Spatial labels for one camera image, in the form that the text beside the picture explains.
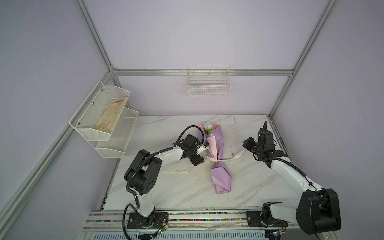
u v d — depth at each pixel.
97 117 0.77
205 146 0.84
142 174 0.48
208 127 1.04
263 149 0.66
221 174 0.84
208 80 0.95
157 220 0.72
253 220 0.74
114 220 0.75
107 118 0.78
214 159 0.90
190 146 0.75
